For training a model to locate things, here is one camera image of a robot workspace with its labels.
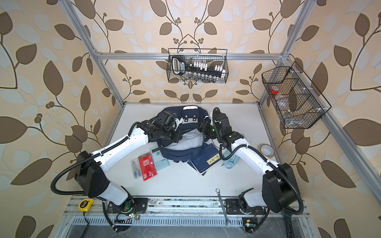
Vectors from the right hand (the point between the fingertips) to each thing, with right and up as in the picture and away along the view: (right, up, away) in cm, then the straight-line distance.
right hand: (197, 126), depth 82 cm
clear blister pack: (-37, -26, +6) cm, 45 cm away
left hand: (-9, -4, -2) cm, 10 cm away
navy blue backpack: (-4, -11, +9) cm, 15 cm away
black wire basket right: (+51, +14, -6) cm, 54 cm away
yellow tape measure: (-56, -39, -8) cm, 69 cm away
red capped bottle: (+46, +22, +5) cm, 51 cm away
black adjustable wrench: (+43, -45, -13) cm, 64 cm away
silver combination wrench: (+14, -46, -11) cm, 50 cm away
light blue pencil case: (+20, -21, +3) cm, 29 cm away
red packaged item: (-30, -26, +7) cm, 40 cm away
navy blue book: (+7, -18, +7) cm, 21 cm away
